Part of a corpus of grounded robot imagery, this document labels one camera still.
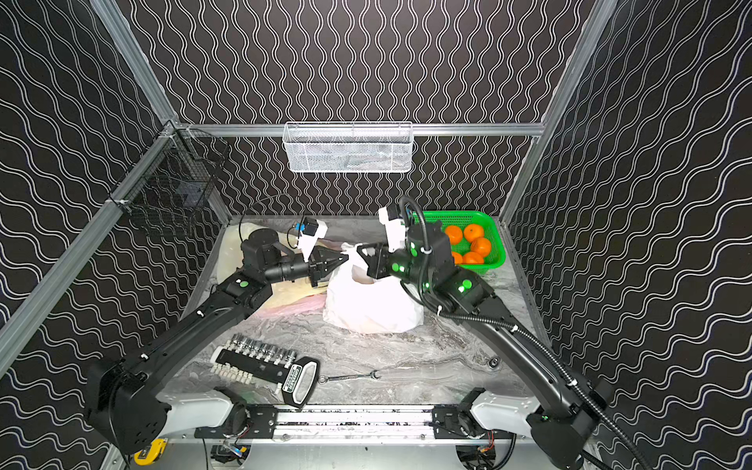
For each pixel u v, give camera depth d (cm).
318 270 62
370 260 62
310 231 61
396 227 56
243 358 84
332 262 70
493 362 82
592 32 72
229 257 97
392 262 56
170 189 92
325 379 81
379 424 76
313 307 95
